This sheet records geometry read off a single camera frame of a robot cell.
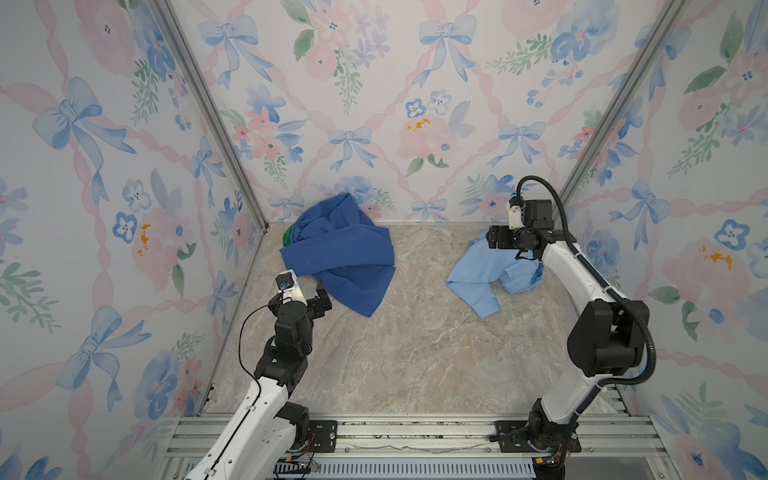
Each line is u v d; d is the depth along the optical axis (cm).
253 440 46
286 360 58
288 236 117
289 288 64
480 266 102
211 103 85
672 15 69
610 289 50
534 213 70
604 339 47
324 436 75
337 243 106
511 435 73
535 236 66
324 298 72
